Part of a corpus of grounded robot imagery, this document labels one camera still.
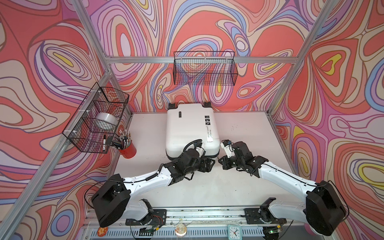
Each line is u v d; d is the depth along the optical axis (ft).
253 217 2.39
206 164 2.31
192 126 2.80
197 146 2.31
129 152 2.96
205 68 3.15
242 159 2.09
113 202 1.35
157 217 2.39
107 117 2.42
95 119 2.23
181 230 2.31
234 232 2.23
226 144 2.46
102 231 2.28
